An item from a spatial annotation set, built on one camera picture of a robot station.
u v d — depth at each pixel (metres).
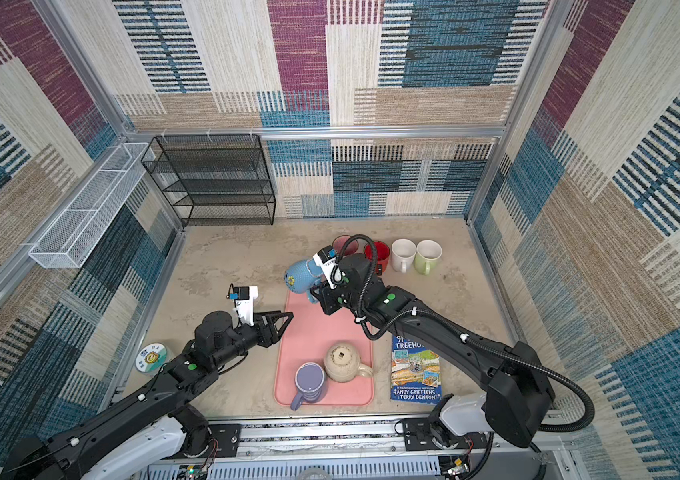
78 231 0.73
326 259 0.67
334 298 0.68
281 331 0.72
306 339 0.87
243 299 0.69
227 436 0.75
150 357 0.79
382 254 0.99
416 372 0.81
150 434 0.57
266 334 0.68
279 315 0.72
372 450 0.73
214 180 1.08
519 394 0.41
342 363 0.77
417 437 0.73
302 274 0.77
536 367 0.39
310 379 0.75
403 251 0.99
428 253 0.97
